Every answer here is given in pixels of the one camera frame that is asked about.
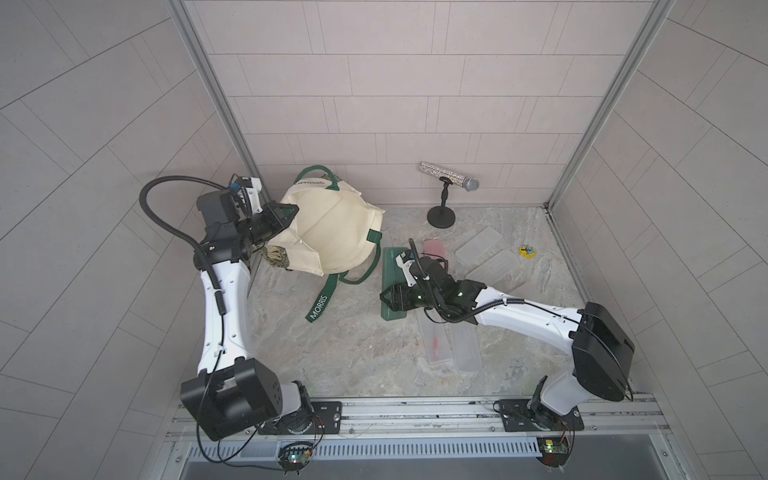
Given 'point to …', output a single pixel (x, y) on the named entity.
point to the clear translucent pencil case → (477, 245)
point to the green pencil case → (392, 276)
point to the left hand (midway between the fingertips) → (301, 203)
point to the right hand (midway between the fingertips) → (388, 296)
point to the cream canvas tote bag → (333, 235)
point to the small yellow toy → (528, 251)
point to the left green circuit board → (294, 456)
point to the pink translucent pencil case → (434, 249)
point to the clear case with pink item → (437, 339)
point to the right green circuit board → (553, 450)
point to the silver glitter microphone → (470, 183)
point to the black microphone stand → (442, 217)
